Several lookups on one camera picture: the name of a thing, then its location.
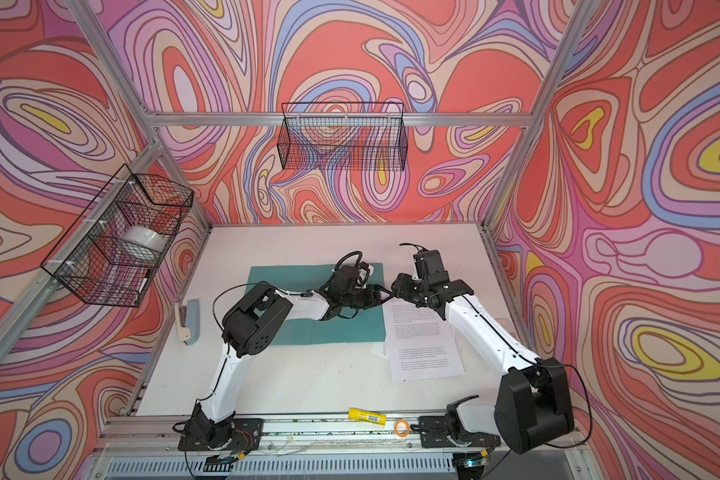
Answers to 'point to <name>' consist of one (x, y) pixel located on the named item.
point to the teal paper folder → (366, 327)
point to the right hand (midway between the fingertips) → (402, 294)
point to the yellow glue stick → (376, 418)
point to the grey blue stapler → (189, 317)
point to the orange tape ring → (406, 425)
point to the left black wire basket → (112, 250)
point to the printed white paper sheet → (419, 342)
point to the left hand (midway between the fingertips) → (393, 297)
